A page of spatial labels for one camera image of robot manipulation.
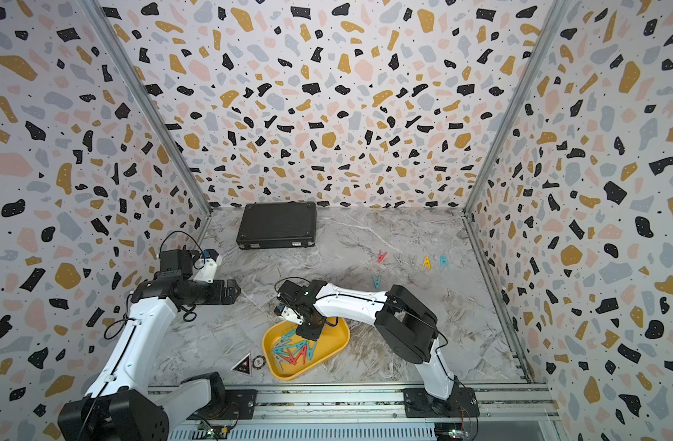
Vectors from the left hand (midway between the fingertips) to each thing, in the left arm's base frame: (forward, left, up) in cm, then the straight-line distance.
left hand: (224, 289), depth 81 cm
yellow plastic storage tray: (-12, -31, -12) cm, 35 cm away
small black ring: (-17, -11, -15) cm, 25 cm away
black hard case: (+34, -6, -10) cm, 37 cm away
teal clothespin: (+20, -73, -15) cm, 77 cm away
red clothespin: (+21, -49, -15) cm, 56 cm away
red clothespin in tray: (-14, -23, -13) cm, 30 cm away
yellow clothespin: (+18, -66, -13) cm, 69 cm away
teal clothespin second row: (+9, -46, -14) cm, 49 cm away
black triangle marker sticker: (-17, -5, -15) cm, 23 cm away
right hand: (-8, -24, -12) cm, 28 cm away
